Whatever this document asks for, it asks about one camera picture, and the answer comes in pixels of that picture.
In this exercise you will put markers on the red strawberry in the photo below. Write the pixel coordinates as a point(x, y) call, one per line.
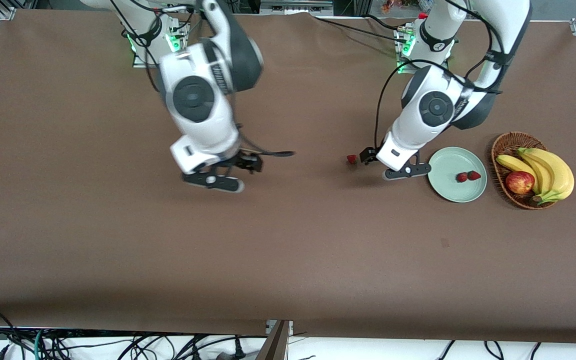
point(474, 175)
point(462, 177)
point(352, 159)

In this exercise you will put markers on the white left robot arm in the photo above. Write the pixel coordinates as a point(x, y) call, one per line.
point(438, 107)

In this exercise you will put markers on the light green round plate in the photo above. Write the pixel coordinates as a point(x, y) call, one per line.
point(448, 185)

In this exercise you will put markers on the brown table cover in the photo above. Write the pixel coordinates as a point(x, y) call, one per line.
point(288, 250)

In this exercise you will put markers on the brown wicker basket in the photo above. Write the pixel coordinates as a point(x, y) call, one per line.
point(510, 142)

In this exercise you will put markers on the red apple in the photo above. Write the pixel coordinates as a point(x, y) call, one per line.
point(519, 182)

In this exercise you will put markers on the grey metal box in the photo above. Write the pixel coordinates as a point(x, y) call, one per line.
point(293, 7)

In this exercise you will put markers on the yellow banana bunch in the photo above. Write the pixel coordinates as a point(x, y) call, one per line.
point(558, 172)

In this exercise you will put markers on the aluminium profile bar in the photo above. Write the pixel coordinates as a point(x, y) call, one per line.
point(275, 345)

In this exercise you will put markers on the black power plug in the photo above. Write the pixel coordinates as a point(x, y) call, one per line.
point(239, 350)

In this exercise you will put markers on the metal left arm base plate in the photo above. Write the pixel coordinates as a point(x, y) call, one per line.
point(423, 71)

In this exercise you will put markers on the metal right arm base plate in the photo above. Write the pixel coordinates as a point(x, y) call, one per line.
point(143, 62)

